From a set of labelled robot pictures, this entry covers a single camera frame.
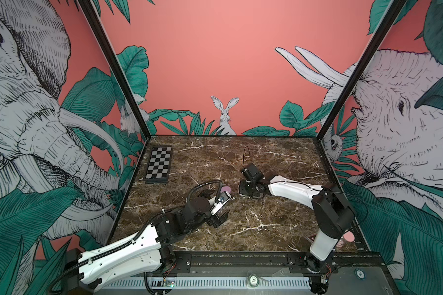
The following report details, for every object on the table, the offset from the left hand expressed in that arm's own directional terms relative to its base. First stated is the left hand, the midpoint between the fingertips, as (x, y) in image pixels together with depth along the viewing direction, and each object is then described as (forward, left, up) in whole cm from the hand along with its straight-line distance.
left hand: (221, 198), depth 72 cm
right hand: (+11, -9, -13) cm, 19 cm away
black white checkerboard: (+29, +35, -16) cm, 48 cm away
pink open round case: (-14, -51, -10) cm, 54 cm away
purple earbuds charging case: (+14, -2, -18) cm, 23 cm away
